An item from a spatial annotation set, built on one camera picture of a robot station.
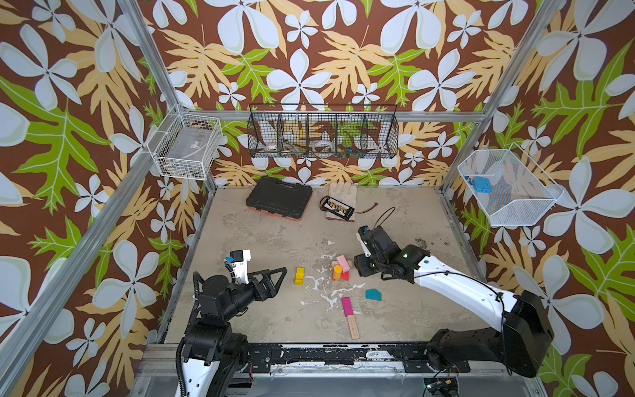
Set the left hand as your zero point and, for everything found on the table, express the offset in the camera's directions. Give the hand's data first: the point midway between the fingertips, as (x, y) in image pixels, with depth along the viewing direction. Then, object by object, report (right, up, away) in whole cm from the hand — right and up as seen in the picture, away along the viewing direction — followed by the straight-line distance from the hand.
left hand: (277, 269), depth 70 cm
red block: (+22, -7, +18) cm, 29 cm away
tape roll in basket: (+14, +44, +29) cm, 54 cm away
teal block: (+31, -12, +14) cm, 36 cm away
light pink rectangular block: (+21, -2, +17) cm, 27 cm away
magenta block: (+22, -16, +15) cm, 31 cm away
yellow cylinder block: (+19, -4, +14) cm, 24 cm away
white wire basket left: (-35, +40, +17) cm, 56 cm away
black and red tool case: (-5, +23, +40) cm, 46 cm away
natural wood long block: (+23, -21, +9) cm, 33 cm away
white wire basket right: (+77, +24, +12) cm, 81 cm away
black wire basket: (+13, +49, +28) cm, 58 cm away
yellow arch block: (+5, -8, +21) cm, 23 cm away
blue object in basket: (+70, +26, +16) cm, 76 cm away
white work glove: (+25, +26, +49) cm, 61 cm away
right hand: (+25, 0, +13) cm, 28 cm away
